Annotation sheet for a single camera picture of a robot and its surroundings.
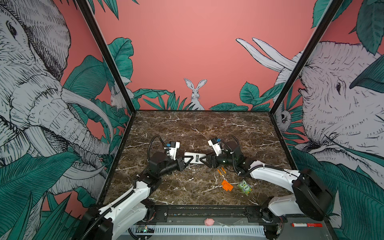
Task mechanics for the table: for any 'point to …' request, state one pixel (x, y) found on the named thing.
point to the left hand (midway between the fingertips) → (192, 157)
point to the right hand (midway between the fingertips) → (201, 157)
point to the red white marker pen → (303, 224)
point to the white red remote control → (196, 156)
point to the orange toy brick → (227, 186)
